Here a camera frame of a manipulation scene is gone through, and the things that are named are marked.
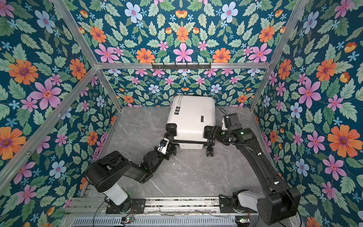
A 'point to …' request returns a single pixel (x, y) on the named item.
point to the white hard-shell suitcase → (189, 120)
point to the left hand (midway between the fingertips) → (171, 139)
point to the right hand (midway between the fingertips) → (213, 133)
